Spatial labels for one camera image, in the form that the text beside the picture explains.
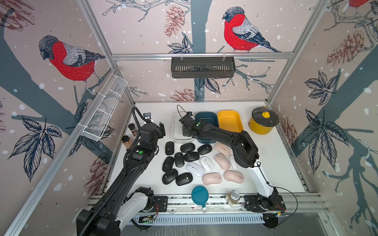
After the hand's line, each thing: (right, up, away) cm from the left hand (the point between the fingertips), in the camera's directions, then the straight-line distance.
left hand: (156, 121), depth 78 cm
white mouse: (+21, -28, +6) cm, 36 cm away
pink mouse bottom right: (+41, -31, +3) cm, 52 cm away
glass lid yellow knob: (+68, +2, +17) cm, 70 cm away
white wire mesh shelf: (-35, +7, +11) cm, 37 cm away
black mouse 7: (+15, -32, +2) cm, 36 cm away
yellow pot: (+64, -6, +20) cm, 67 cm away
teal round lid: (+24, -36, -8) cm, 44 cm away
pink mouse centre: (+38, -24, +8) cm, 46 cm away
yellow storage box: (+49, -1, +33) cm, 59 cm away
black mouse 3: (+27, -19, +14) cm, 36 cm away
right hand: (+16, -6, +19) cm, 26 cm away
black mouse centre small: (+12, -24, +9) cm, 28 cm away
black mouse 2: (+17, -18, +15) cm, 29 cm away
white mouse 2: (+28, -26, +8) cm, 39 cm away
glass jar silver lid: (+39, -35, -12) cm, 53 cm away
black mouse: (+5, -18, +14) cm, 24 cm away
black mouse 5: (+5, -26, +8) cm, 28 cm away
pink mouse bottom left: (+31, -32, +2) cm, 44 cm away
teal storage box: (+33, +1, +29) cm, 44 cm away
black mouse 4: (+20, -22, +10) cm, 31 cm away
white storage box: (+9, -12, +23) cm, 27 cm away
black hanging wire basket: (+28, +38, +27) cm, 54 cm away
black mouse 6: (+7, -31, +2) cm, 32 cm away
